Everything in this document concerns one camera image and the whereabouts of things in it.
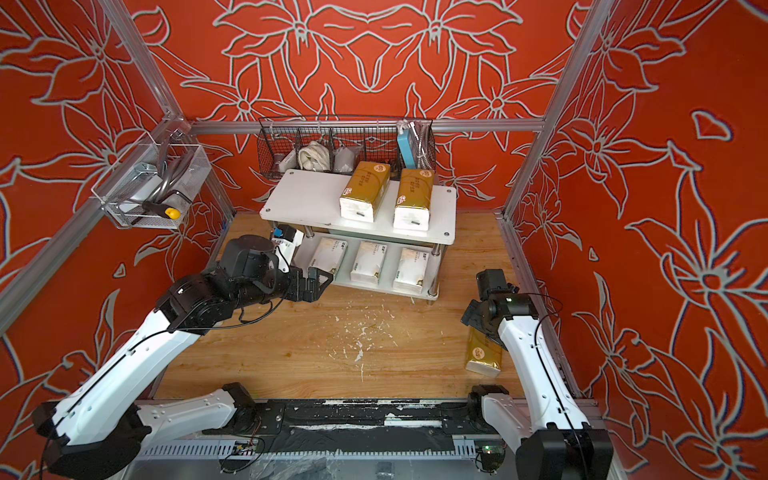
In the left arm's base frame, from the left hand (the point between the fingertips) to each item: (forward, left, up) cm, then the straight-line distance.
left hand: (318, 271), depth 64 cm
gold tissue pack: (-7, -42, -24) cm, 49 cm away
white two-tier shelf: (+19, +6, +2) cm, 20 cm away
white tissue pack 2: (+18, -9, -21) cm, 29 cm away
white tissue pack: (+21, +5, -22) cm, 31 cm away
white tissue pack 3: (+16, -22, -21) cm, 34 cm away
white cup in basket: (+45, +1, -1) cm, 45 cm away
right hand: (-1, -41, -21) cm, 46 cm away
